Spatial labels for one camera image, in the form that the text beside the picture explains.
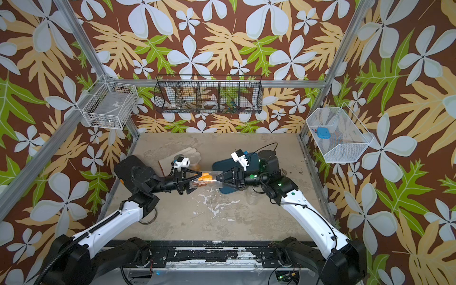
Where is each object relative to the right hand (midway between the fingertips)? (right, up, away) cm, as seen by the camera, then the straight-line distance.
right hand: (220, 182), depth 64 cm
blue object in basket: (+50, +20, +22) cm, 58 cm away
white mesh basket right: (+56, +19, +20) cm, 62 cm away
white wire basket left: (-56, +35, +22) cm, 70 cm away
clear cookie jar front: (-5, +1, +1) cm, 5 cm away
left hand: (-7, +1, +1) cm, 7 cm away
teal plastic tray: (+1, +4, +41) cm, 41 cm away
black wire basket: (-10, +44, +34) cm, 56 cm away
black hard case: (-55, +2, +32) cm, 63 cm away
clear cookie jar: (+16, -13, +28) cm, 35 cm away
